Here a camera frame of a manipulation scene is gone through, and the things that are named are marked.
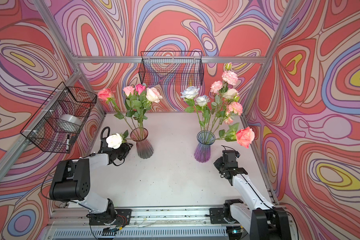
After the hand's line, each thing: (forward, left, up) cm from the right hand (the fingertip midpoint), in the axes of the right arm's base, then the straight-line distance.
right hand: (218, 165), depth 88 cm
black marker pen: (+4, +77, +24) cm, 81 cm away
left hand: (+15, +53, +2) cm, 55 cm away
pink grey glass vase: (+8, +44, +8) cm, 45 cm away
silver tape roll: (+14, +76, +30) cm, 83 cm away
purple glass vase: (+10, +8, +1) cm, 13 cm away
